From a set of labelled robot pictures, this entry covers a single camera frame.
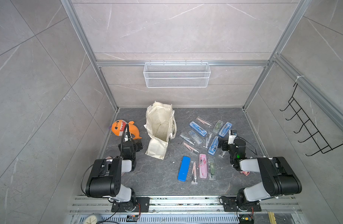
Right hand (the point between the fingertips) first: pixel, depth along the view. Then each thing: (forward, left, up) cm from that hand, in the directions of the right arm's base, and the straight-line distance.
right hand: (227, 137), depth 94 cm
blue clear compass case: (+11, -3, -6) cm, 13 cm away
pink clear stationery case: (-18, +19, -5) cm, 26 cm away
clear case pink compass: (-22, +25, -5) cm, 34 cm away
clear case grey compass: (+2, +28, -5) cm, 28 cm away
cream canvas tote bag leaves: (+14, +47, -5) cm, 50 cm away
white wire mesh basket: (+40, +34, +24) cm, 58 cm away
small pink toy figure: (-23, -6, -4) cm, 24 cm away
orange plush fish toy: (+7, +75, +5) cm, 76 cm away
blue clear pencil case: (+11, +18, -5) cm, 22 cm away
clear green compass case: (-19, +14, -5) cm, 24 cm away
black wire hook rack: (-22, -28, +28) cm, 45 cm away
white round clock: (-45, +78, -1) cm, 90 cm away
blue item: (-19, +31, -6) cm, 37 cm away
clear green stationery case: (+13, +2, -5) cm, 14 cm away
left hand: (0, +66, +1) cm, 66 cm away
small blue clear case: (-4, +9, -5) cm, 11 cm away
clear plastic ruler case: (+4, +21, -6) cm, 22 cm away
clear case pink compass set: (+19, +13, -6) cm, 24 cm away
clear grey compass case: (+1, +13, -5) cm, 13 cm away
